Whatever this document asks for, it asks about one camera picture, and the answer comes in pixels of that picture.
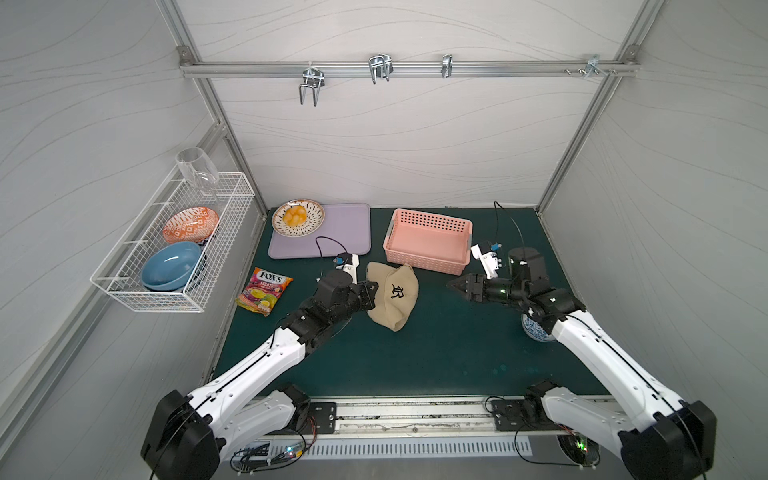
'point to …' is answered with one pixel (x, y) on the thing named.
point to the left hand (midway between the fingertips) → (380, 286)
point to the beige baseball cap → (398, 290)
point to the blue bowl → (169, 266)
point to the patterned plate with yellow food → (297, 218)
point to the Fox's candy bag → (263, 290)
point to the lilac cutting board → (346, 229)
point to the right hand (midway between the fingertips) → (453, 283)
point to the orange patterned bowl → (193, 224)
